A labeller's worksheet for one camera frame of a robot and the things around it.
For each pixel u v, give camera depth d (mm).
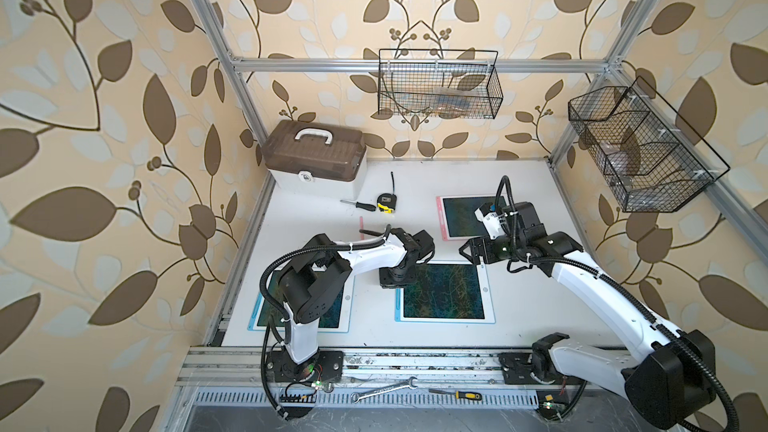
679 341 394
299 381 703
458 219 1025
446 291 866
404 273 753
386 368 756
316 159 937
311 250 462
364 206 1058
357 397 706
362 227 1017
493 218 727
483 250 694
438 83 964
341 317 825
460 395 705
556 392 722
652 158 732
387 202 1054
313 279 495
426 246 755
